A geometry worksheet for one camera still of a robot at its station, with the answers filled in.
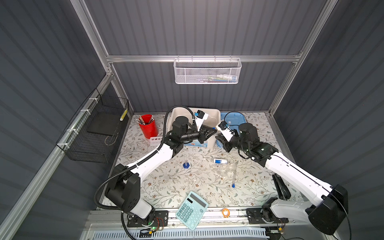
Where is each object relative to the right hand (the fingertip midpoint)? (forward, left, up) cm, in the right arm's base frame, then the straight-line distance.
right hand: (219, 136), depth 76 cm
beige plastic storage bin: (-1, +3, -2) cm, 3 cm away
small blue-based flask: (-5, +19, -24) cm, 31 cm away
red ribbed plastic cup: (+16, +43, -9) cm, 47 cm away
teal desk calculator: (-30, +15, -23) cm, 40 cm away
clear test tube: (-9, -11, -25) cm, 28 cm away
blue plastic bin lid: (+34, -18, -25) cm, 46 cm away
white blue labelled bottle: (-3, -2, -23) cm, 23 cm away
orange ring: (-30, -3, -26) cm, 40 cm away
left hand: (+1, +2, +4) cm, 4 cm away
